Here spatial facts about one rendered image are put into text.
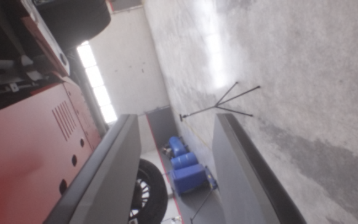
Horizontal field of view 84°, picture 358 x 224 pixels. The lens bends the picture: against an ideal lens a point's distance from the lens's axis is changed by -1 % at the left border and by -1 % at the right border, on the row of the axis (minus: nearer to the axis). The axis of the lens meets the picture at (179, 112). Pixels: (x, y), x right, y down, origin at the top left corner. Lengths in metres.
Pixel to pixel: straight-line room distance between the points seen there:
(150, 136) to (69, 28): 8.52
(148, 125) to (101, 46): 3.89
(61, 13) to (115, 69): 7.67
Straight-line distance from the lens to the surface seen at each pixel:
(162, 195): 1.95
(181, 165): 7.15
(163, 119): 9.40
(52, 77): 1.49
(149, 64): 8.97
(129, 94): 9.05
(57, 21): 1.33
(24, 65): 0.95
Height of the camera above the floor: 1.25
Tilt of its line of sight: 9 degrees down
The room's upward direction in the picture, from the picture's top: 108 degrees counter-clockwise
